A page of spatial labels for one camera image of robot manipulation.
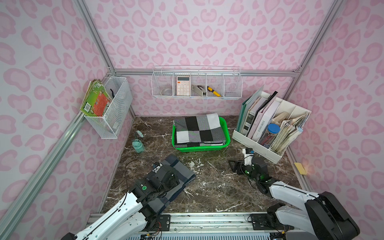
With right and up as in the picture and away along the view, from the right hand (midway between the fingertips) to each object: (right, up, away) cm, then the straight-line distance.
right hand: (232, 160), depth 87 cm
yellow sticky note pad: (+45, -6, +7) cm, 46 cm away
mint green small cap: (-52, +16, -3) cm, 55 cm away
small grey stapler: (-19, +43, +7) cm, 47 cm away
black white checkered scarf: (-16, +18, +11) cm, 26 cm away
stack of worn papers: (+30, +18, -5) cm, 35 cm away
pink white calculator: (-29, +46, +8) cm, 55 cm away
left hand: (-31, -7, -10) cm, 33 cm away
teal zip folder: (+7, +31, -3) cm, 32 cm away
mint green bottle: (-58, +8, +8) cm, 59 cm away
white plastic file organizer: (+36, +30, +8) cm, 47 cm away
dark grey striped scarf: (-28, -8, +1) cm, 29 cm away
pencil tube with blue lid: (+22, +13, +4) cm, 26 cm away
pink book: (+18, +24, +1) cm, 30 cm away
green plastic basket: (-1, +19, +14) cm, 24 cm away
